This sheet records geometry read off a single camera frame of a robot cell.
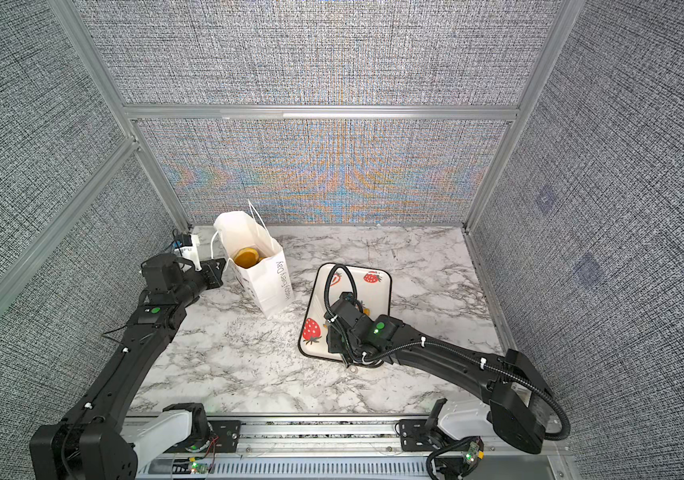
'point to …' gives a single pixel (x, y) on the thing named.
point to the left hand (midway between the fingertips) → (226, 259)
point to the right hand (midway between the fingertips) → (331, 338)
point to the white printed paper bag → (268, 281)
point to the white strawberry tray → (374, 291)
